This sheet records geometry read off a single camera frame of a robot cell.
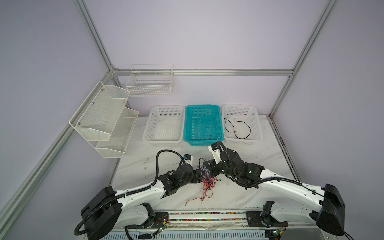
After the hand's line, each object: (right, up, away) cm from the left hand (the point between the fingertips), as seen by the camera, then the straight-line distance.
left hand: (199, 173), depth 81 cm
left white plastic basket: (-26, +28, +34) cm, 51 cm away
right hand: (+2, +7, -8) cm, 11 cm away
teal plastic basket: (+4, +28, +33) cm, 43 cm away
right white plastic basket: (+34, +29, +34) cm, 56 cm away
